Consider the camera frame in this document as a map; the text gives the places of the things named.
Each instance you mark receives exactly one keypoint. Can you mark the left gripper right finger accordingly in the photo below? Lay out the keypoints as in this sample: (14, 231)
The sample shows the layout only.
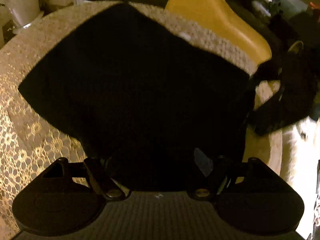
(210, 177)

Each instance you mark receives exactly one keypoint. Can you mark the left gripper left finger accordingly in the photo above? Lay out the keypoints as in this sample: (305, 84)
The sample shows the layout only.
(101, 182)

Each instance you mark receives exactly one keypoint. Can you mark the black garment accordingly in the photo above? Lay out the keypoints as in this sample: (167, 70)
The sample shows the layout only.
(134, 93)

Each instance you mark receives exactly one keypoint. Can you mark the yellow chair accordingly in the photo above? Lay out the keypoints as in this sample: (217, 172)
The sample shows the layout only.
(217, 15)

